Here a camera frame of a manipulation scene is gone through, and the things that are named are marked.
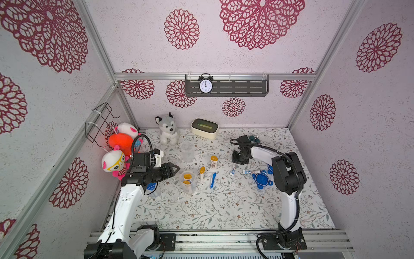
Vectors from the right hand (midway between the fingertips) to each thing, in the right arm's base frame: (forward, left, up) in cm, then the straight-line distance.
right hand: (233, 158), depth 103 cm
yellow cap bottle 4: (-8, +12, +10) cm, 18 cm away
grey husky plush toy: (+11, +41, +11) cm, 43 cm away
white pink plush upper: (+7, +63, +20) cm, 66 cm away
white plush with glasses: (-17, +61, +20) cm, 66 cm away
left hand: (-19, +31, +16) cm, 40 cm away
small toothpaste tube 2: (-9, -7, -1) cm, 12 cm away
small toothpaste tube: (-10, +1, -1) cm, 10 cm away
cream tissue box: (+21, +19, +5) cm, 29 cm away
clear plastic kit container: (-31, +37, +22) cm, 53 cm away
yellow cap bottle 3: (-15, +18, +10) cm, 26 cm away
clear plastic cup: (+4, +29, +4) cm, 30 cm away
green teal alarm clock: (+11, -13, +6) cm, 18 cm away
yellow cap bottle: (-19, +26, +11) cm, 34 cm away
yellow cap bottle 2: (-23, +25, +12) cm, 36 cm away
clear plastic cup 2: (-24, +25, +4) cm, 35 cm away
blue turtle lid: (-14, -16, -1) cm, 21 cm away
